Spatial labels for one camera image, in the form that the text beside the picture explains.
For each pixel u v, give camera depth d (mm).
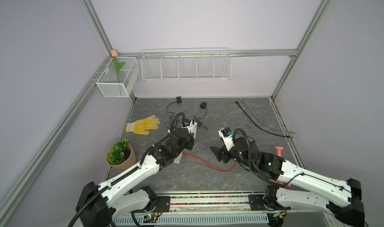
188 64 993
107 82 806
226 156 614
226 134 581
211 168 827
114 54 891
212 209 737
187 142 689
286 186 476
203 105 1152
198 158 872
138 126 1044
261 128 1023
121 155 754
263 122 1056
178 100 1194
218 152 601
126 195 554
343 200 405
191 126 683
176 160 860
